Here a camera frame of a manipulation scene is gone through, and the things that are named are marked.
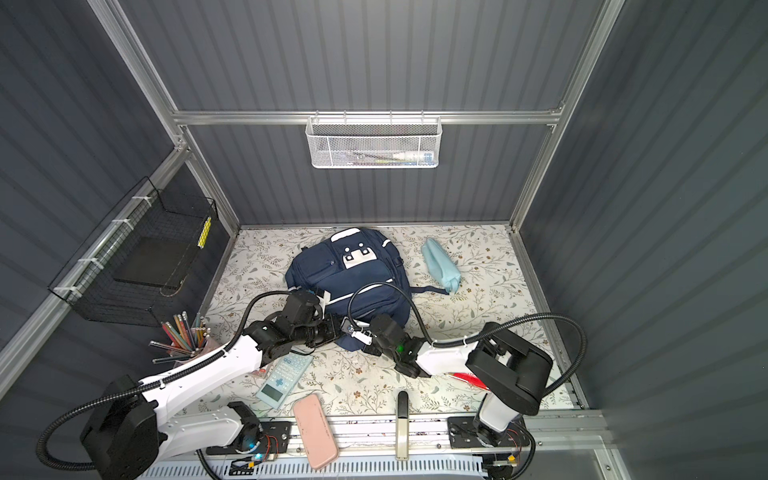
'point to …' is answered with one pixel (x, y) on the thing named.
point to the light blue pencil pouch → (443, 269)
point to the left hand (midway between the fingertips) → (352, 328)
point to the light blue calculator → (283, 378)
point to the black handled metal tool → (402, 428)
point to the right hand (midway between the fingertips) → (367, 322)
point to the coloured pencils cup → (184, 341)
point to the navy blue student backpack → (359, 273)
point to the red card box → (472, 379)
